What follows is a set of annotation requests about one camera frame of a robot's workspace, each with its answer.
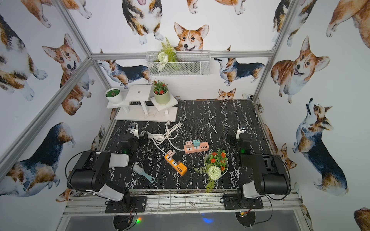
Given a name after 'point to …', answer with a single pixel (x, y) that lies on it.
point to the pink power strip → (204, 146)
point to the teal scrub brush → (138, 169)
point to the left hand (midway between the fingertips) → (140, 129)
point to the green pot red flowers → (161, 93)
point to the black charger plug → (177, 157)
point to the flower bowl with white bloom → (216, 164)
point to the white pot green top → (113, 96)
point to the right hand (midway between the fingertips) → (235, 130)
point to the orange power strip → (177, 165)
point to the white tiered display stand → (139, 106)
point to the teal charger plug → (196, 142)
